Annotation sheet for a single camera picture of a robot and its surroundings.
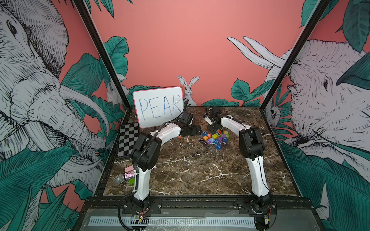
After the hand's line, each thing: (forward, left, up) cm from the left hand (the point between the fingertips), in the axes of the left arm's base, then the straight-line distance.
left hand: (197, 129), depth 96 cm
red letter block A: (-17, +11, +18) cm, 28 cm away
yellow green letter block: (-2, -13, -7) cm, 15 cm away
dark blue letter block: (-10, -14, -8) cm, 19 cm away
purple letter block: (-6, -7, -7) cm, 11 cm away
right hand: (+8, -13, -6) cm, 16 cm away
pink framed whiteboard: (+17, +29, +6) cm, 34 cm away
